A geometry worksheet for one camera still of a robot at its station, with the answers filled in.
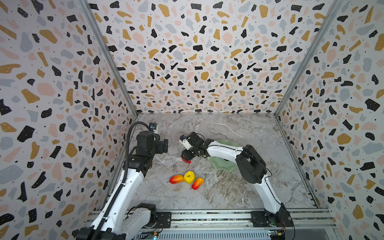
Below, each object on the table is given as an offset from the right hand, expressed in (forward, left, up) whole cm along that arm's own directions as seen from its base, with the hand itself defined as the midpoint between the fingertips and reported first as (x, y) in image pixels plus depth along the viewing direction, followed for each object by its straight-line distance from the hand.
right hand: (181, 152), depth 93 cm
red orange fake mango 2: (-18, -11, -2) cm, 21 cm away
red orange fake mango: (-16, +1, -2) cm, 16 cm away
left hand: (-2, +11, +19) cm, 22 cm away
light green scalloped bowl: (-5, -26, -5) cm, 27 cm away
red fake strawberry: (-5, -4, -2) cm, 7 cm away
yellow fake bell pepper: (-16, -6, 0) cm, 17 cm away
